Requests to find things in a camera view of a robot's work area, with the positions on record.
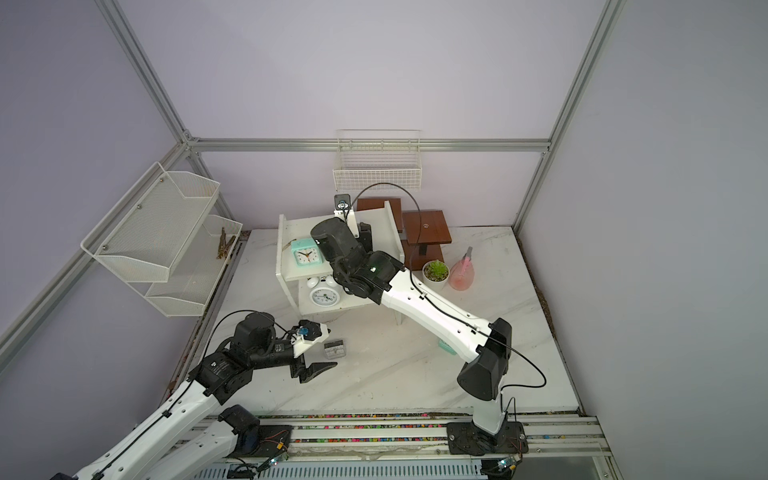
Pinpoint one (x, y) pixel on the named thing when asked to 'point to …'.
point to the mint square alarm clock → (446, 347)
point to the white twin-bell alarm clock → (325, 291)
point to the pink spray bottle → (462, 273)
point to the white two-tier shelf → (398, 318)
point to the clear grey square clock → (334, 350)
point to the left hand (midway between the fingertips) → (327, 347)
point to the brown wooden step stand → (421, 233)
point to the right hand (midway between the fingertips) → (350, 232)
